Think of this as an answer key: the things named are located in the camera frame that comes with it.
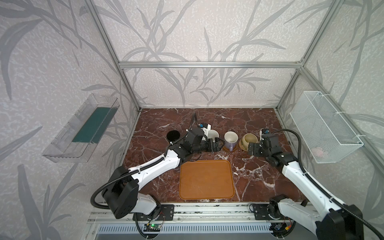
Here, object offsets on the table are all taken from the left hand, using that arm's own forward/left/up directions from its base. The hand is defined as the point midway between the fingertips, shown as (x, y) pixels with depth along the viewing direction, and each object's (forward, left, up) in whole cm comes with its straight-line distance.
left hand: (221, 139), depth 77 cm
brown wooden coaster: (+4, -6, -19) cm, 20 cm away
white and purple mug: (+11, -9, -18) cm, 23 cm away
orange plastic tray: (-14, +9, -21) cm, 27 cm away
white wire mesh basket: (-7, -42, +14) cm, 45 cm away
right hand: (+3, -22, -8) cm, 23 cm away
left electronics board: (-37, +34, -21) cm, 54 cm away
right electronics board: (-36, -30, -25) cm, 53 cm away
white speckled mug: (+13, +3, -15) cm, 20 cm away
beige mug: (+10, -19, -15) cm, 26 cm away
